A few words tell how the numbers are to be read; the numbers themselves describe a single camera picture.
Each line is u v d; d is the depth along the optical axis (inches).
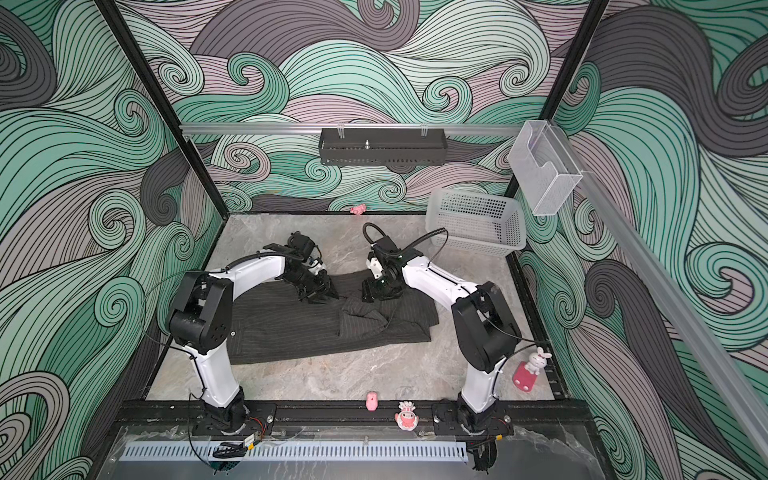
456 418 26.9
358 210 46.5
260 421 28.6
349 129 36.5
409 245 24.2
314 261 35.1
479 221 46.4
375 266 32.9
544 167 31.2
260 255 25.0
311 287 32.1
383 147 37.5
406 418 28.0
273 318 35.5
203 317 19.5
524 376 30.1
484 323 18.9
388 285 29.4
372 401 29.3
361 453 29.9
